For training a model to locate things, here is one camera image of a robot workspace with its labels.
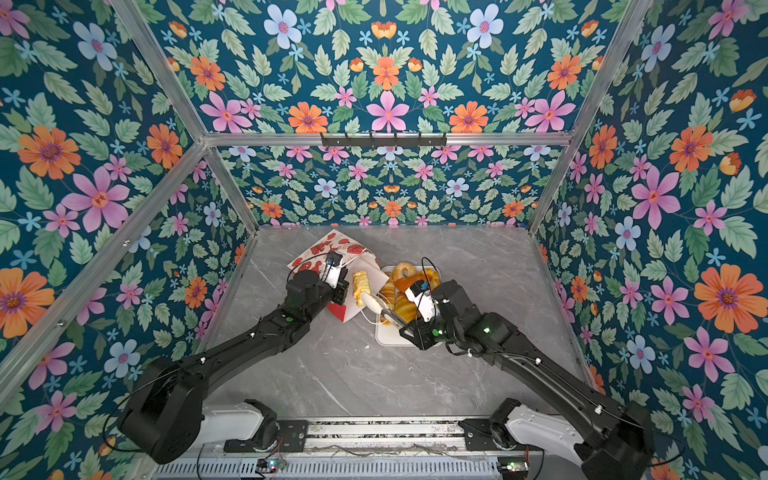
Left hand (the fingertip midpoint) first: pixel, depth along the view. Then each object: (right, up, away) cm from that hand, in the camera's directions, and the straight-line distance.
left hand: (348, 262), depth 82 cm
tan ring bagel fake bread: (+15, -3, +20) cm, 26 cm away
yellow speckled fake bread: (+16, -15, +9) cm, 24 cm away
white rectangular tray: (+10, -23, +10) cm, 27 cm away
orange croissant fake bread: (+15, -8, +14) cm, 22 cm away
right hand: (+15, -16, -10) cm, 24 cm away
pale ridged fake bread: (+4, -6, -1) cm, 7 cm away
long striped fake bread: (+10, -10, +14) cm, 20 cm away
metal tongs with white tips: (+10, -11, -6) cm, 16 cm away
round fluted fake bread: (+25, -6, +18) cm, 31 cm away
